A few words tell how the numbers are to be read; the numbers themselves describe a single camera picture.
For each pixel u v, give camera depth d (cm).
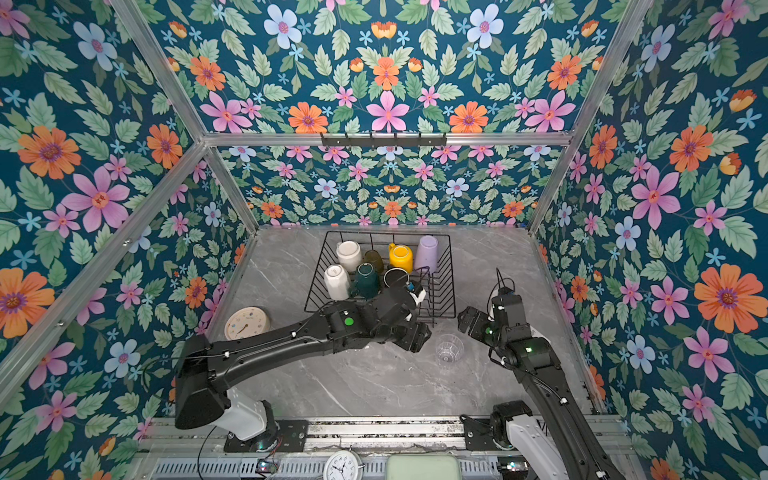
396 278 91
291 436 74
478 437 73
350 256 99
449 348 82
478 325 68
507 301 57
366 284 93
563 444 43
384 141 93
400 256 96
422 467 71
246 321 92
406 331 64
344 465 67
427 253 96
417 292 65
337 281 90
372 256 99
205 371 47
